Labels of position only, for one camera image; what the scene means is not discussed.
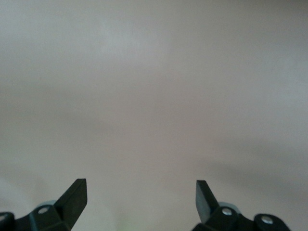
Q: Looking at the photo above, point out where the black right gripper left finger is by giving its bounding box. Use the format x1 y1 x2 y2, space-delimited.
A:
0 178 88 231

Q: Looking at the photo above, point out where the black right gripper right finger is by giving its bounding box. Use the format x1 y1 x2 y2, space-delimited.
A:
192 180 292 231

